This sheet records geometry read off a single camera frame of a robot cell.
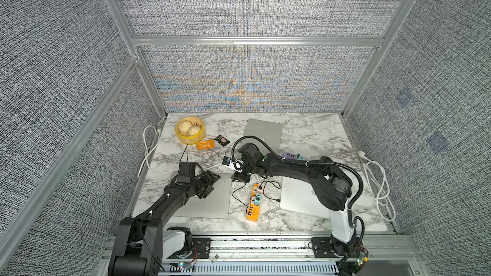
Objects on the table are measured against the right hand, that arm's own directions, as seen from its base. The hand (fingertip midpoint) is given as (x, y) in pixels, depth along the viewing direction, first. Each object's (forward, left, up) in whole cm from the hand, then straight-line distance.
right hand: (232, 166), depth 90 cm
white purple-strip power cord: (-1, -73, -10) cm, 74 cm away
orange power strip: (-20, -9, -2) cm, 22 cm away
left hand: (-6, +5, 0) cm, 8 cm away
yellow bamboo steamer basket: (+20, +27, -4) cm, 34 cm away
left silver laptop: (-16, +8, -5) cm, 19 cm away
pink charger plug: (-12, -12, +1) cm, 17 cm away
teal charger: (-16, -11, +2) cm, 20 cm away
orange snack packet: (+16, +15, -5) cm, 22 cm away
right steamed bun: (+22, +22, 0) cm, 31 cm away
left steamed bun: (+26, +28, -1) cm, 38 cm away
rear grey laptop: (+27, -21, -9) cm, 35 cm away
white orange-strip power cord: (+14, +46, -7) cm, 48 cm away
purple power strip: (+8, -31, -3) cm, 32 cm away
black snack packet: (+19, +7, -5) cm, 21 cm away
